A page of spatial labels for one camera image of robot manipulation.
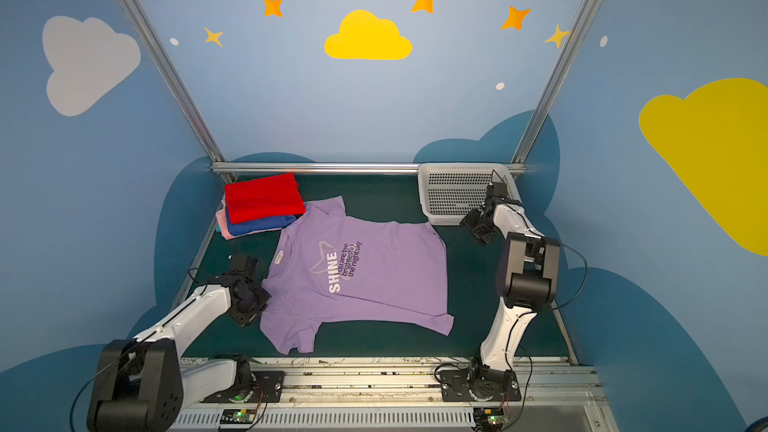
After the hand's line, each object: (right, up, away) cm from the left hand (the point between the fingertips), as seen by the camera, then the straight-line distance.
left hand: (270, 304), depth 88 cm
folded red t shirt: (-9, +33, +23) cm, 41 cm away
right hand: (+63, +23, +12) cm, 68 cm away
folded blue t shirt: (-8, +23, +14) cm, 28 cm away
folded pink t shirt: (-25, +25, +19) cm, 40 cm away
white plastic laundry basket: (+60, +36, +31) cm, 76 cm away
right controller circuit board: (+59, -22, -16) cm, 66 cm away
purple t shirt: (+15, +10, +9) cm, 20 cm away
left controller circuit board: (-1, -21, -17) cm, 27 cm away
